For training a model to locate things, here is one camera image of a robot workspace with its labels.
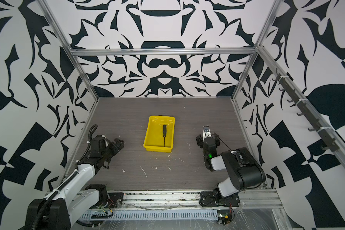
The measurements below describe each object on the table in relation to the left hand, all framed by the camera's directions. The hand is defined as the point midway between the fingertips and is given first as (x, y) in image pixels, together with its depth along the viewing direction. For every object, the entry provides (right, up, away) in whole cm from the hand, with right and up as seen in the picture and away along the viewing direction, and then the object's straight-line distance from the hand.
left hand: (119, 143), depth 87 cm
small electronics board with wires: (+58, -33, -16) cm, 69 cm away
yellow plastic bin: (+20, 0, +9) cm, 22 cm away
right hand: (+56, +6, +5) cm, 56 cm away
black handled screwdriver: (+27, +4, +12) cm, 29 cm away
